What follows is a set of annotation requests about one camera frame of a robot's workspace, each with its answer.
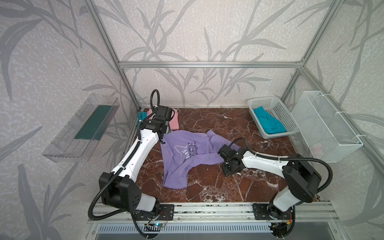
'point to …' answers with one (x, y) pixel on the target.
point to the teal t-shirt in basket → (270, 124)
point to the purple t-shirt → (180, 149)
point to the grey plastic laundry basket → (279, 110)
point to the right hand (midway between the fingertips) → (227, 165)
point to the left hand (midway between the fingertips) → (162, 123)
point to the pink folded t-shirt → (174, 123)
